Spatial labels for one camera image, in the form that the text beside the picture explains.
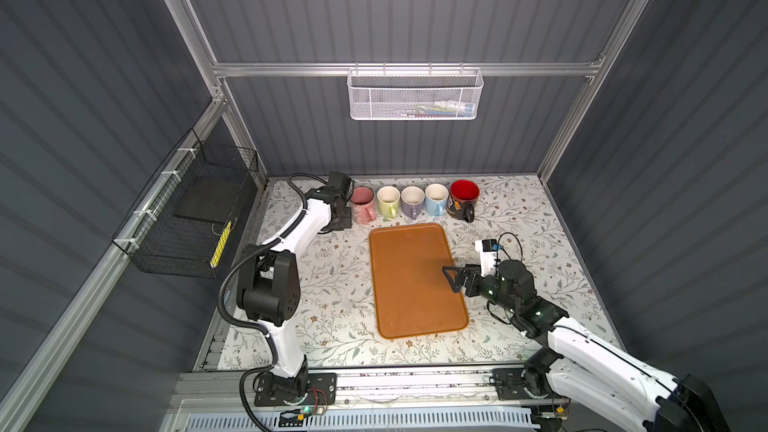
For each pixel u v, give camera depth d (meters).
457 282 0.72
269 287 0.49
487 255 0.72
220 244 0.69
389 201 1.00
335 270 0.95
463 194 1.03
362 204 0.99
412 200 1.11
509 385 0.73
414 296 0.89
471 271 0.71
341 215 0.70
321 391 0.72
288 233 0.54
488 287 0.70
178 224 0.72
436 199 1.02
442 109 0.92
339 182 0.74
